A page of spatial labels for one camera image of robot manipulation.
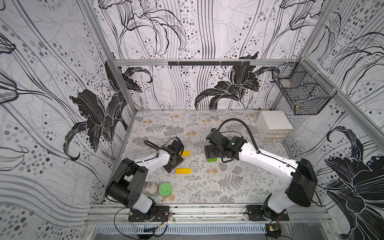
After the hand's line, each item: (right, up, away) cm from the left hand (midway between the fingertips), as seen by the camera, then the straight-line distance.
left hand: (178, 165), depth 91 cm
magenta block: (-3, -1, -6) cm, 7 cm away
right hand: (+20, +11, -9) cm, 25 cm away
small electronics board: (+48, -25, -21) cm, 58 cm away
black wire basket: (+77, +47, -3) cm, 90 cm away
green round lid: (-5, -8, -14) cm, 17 cm away
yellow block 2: (+3, -2, -3) cm, 5 cm away
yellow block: (+4, +7, +5) cm, 9 cm away
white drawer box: (+60, +24, 0) cm, 64 cm away
